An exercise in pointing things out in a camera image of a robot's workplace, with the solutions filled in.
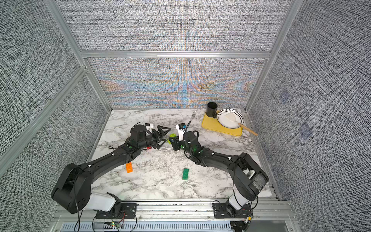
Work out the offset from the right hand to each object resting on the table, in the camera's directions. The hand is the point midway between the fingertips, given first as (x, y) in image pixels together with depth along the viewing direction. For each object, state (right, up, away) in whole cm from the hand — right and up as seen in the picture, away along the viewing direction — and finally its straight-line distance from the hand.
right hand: (170, 134), depth 83 cm
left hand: (+2, +1, -3) cm, 3 cm away
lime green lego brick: (+2, 0, -2) cm, 3 cm away
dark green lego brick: (+9, -24, +2) cm, 25 cm away
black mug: (+29, +17, +27) cm, 43 cm away
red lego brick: (-10, -6, -11) cm, 16 cm away
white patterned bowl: (+40, +7, +27) cm, 49 cm away
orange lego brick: (-25, -20, +4) cm, 32 cm away
